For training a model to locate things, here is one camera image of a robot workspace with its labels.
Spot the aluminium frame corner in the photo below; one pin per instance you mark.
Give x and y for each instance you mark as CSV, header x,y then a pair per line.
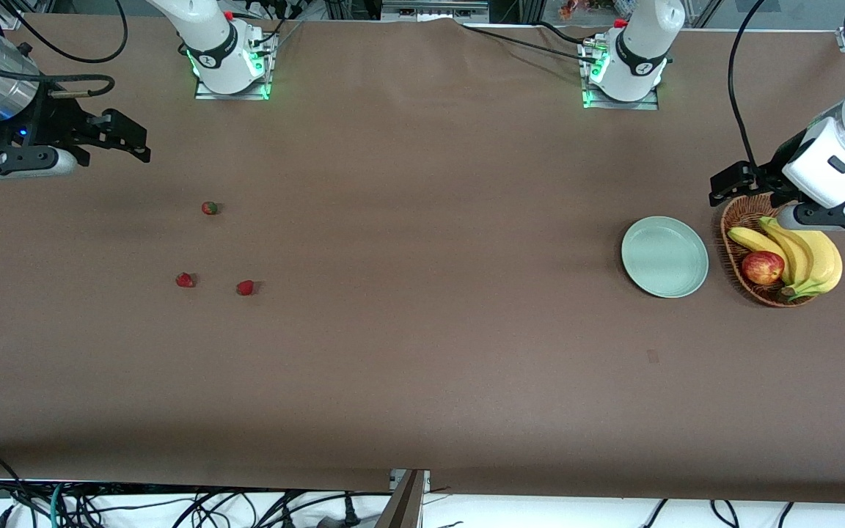
x,y
10,20

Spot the dark table support beam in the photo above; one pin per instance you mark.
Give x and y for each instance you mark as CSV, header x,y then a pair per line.
x,y
404,507

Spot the red apple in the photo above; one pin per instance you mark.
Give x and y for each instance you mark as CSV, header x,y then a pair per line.
x,y
762,268

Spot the yellow banana bunch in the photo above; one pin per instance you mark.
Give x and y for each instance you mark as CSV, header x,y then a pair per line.
x,y
820,265

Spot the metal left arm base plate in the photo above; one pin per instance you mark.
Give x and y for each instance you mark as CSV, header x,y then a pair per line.
x,y
642,104

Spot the red strawberry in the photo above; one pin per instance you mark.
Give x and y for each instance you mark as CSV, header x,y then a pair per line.
x,y
209,207
185,279
245,287

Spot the white metal bracket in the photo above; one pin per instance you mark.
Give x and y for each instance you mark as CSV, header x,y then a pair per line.
x,y
396,478

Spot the paper table cover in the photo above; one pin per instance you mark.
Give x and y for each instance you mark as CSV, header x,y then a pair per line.
x,y
422,330

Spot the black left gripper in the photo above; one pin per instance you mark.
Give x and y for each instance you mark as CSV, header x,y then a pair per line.
x,y
775,168

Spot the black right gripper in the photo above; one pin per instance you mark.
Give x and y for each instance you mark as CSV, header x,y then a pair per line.
x,y
53,121

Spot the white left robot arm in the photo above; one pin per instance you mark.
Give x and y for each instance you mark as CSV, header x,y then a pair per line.
x,y
646,37

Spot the pale green round plate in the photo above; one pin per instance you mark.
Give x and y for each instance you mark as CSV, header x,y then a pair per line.
x,y
664,257

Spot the colourful background object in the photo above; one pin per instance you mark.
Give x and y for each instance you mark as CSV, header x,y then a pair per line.
x,y
569,9

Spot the grey device behind table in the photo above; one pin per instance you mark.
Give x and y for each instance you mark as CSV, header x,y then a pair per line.
x,y
430,11

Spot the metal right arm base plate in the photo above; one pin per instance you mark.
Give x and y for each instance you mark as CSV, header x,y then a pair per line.
x,y
206,93

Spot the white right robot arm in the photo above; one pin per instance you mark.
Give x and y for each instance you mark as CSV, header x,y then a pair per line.
x,y
210,33

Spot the woven wicker basket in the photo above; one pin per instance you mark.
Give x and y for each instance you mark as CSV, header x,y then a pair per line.
x,y
730,258

